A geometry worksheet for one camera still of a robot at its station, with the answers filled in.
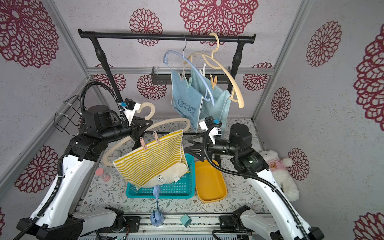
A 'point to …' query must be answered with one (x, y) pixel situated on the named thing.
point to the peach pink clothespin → (156, 137)
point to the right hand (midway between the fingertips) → (186, 145)
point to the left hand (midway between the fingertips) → (150, 123)
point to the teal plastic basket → (184, 189)
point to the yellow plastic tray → (210, 184)
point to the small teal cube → (185, 220)
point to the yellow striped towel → (159, 165)
